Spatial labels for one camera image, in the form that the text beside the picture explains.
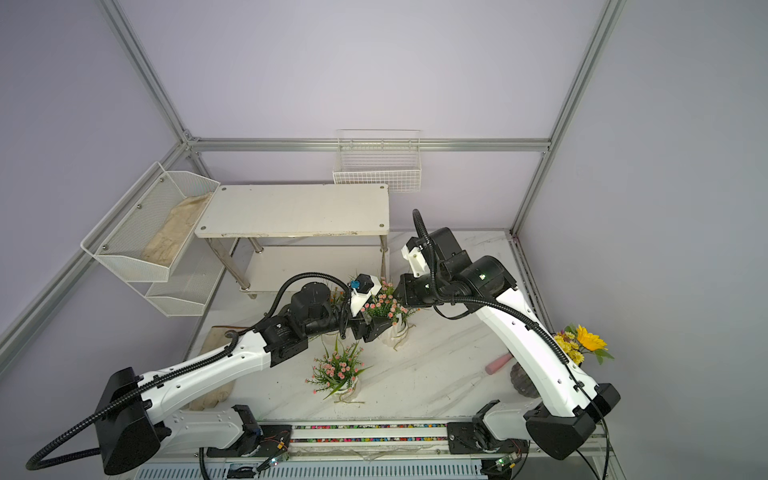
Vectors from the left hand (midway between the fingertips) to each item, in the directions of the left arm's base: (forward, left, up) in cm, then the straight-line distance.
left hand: (386, 307), depth 70 cm
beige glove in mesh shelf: (+15, +57, +5) cm, 59 cm away
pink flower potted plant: (-12, +12, -10) cm, 19 cm away
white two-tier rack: (+17, +25, +10) cm, 31 cm away
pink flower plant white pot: (-4, 0, +7) cm, 8 cm away
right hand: (0, -3, +3) cm, 5 cm away
